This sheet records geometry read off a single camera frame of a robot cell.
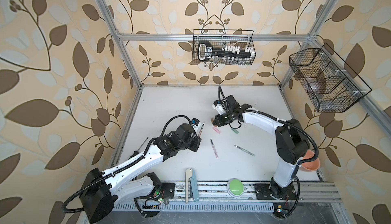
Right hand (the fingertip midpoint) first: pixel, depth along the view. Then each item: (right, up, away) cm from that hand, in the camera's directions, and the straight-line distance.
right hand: (214, 123), depth 90 cm
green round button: (+9, -29, -16) cm, 34 cm away
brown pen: (-8, -2, -11) cm, 14 cm away
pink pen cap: (+2, -5, +6) cm, 8 cm away
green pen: (+18, -16, -2) cm, 24 cm away
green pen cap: (+14, -5, +6) cm, 16 cm away
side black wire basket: (+56, +23, -15) cm, 62 cm away
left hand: (-7, -6, -12) cm, 16 cm away
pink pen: (0, -16, -1) cm, 16 cm away
